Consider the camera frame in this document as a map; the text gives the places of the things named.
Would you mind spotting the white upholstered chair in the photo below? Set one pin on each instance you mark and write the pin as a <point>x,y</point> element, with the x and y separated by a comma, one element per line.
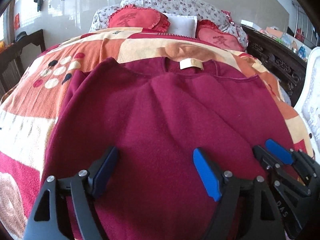
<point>310,105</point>

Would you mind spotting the white pillow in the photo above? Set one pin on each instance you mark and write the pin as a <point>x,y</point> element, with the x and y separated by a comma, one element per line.
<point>182,25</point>

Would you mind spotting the metal rack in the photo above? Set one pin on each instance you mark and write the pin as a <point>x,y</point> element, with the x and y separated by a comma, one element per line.
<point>303,22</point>

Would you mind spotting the floral patterned pillows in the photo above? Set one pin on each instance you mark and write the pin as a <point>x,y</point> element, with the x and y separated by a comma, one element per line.
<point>180,2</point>

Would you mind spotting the red patterned cloth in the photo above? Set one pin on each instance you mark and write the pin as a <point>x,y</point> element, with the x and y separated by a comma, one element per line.
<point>227,15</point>

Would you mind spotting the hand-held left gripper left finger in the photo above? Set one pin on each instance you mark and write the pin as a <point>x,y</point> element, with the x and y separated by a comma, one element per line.
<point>105,170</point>

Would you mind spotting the dark wooden side cabinet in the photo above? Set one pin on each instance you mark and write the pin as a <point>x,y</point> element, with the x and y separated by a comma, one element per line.
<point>22,55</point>

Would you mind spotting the carved dark wooden cabinet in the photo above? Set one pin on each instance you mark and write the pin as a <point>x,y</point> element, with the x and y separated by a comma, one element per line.
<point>275,62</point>

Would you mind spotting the red wall sticker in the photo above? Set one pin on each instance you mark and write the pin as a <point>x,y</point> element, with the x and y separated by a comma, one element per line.
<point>17,22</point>

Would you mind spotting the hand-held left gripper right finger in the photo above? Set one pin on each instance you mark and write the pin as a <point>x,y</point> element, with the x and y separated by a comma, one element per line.
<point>206,172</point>

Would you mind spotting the maroon knit sweater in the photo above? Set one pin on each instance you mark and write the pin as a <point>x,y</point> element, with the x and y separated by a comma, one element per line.
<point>162,120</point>

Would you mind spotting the red heart-shaped pillow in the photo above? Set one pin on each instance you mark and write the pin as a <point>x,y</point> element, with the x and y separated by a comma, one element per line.
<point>132,18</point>
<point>220,38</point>

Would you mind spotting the red orange printed blanket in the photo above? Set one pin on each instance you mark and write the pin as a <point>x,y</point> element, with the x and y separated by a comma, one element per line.
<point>37,100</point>

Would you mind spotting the black hat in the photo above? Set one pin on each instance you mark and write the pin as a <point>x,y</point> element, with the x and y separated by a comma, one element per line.
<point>21,36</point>

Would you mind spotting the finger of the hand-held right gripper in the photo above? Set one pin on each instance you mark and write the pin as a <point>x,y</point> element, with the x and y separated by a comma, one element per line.
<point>265,158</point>
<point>280,152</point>

